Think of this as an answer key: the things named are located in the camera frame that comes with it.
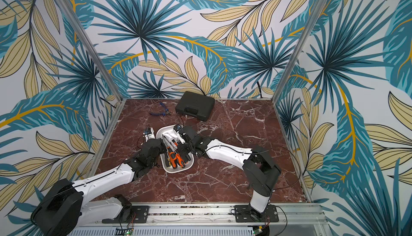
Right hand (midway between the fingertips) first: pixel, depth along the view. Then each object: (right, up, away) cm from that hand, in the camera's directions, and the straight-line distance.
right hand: (181, 142), depth 85 cm
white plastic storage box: (-5, +1, +3) cm, 6 cm away
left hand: (-11, +1, +1) cm, 11 cm away
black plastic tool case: (+6, +22, +25) cm, 33 cm away
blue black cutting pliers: (-15, +16, +24) cm, 33 cm away
